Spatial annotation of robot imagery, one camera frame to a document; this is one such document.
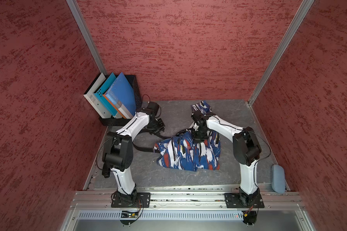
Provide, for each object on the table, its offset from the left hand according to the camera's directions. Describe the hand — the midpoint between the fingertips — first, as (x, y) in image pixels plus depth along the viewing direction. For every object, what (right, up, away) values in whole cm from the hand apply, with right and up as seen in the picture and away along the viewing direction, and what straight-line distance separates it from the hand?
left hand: (162, 133), depth 90 cm
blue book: (-29, +27, +5) cm, 39 cm away
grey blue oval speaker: (+69, -26, -7) cm, 74 cm away
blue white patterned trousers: (+13, -10, -6) cm, 18 cm away
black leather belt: (-3, -4, +7) cm, 8 cm away
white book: (-43, +20, -2) cm, 47 cm away
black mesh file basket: (-22, +33, +10) cm, 41 cm away
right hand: (+21, -7, +1) cm, 22 cm away
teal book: (-39, +24, -4) cm, 46 cm away
